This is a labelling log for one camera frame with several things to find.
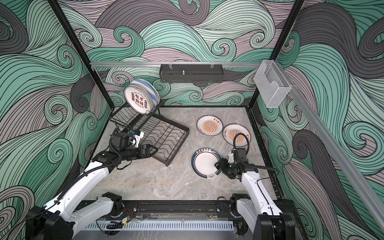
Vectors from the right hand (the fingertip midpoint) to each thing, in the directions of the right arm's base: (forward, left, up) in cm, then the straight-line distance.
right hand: (219, 166), depth 84 cm
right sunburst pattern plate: (+28, -13, -3) cm, 31 cm away
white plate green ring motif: (+30, +38, +28) cm, 55 cm away
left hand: (+4, +37, +12) cm, 39 cm away
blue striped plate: (+33, +38, +31) cm, 59 cm away
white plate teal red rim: (+3, +9, -1) cm, 10 cm away
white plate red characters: (+30, +47, +25) cm, 61 cm away
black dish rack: (+24, +35, -2) cm, 43 cm away
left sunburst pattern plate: (+32, +2, -3) cm, 33 cm away
